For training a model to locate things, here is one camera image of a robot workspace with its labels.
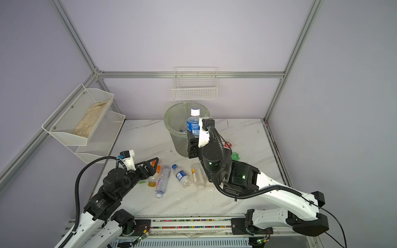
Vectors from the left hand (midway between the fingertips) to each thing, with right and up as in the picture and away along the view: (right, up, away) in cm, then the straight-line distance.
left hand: (152, 163), depth 73 cm
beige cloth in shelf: (-35, +18, +4) cm, 40 cm away
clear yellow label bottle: (+21, -11, +15) cm, 28 cm away
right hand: (+20, +14, -18) cm, 30 cm away
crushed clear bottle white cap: (+2, -12, +12) cm, 17 cm away
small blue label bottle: (+12, -10, +13) cm, 20 cm away
